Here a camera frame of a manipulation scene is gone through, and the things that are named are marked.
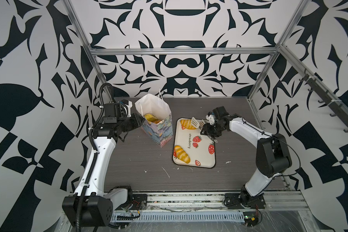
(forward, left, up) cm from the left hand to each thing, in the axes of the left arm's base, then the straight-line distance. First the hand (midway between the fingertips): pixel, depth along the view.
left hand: (144, 116), depth 74 cm
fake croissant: (-11, -20, -24) cm, 33 cm away
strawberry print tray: (-4, -26, -28) cm, 38 cm away
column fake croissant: (+11, -1, -16) cm, 19 cm away
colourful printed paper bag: (-3, -7, -2) cm, 8 cm away
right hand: (+2, -34, -19) cm, 39 cm away
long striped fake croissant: (+11, -24, -24) cm, 36 cm away
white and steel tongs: (+6, -31, -18) cm, 36 cm away
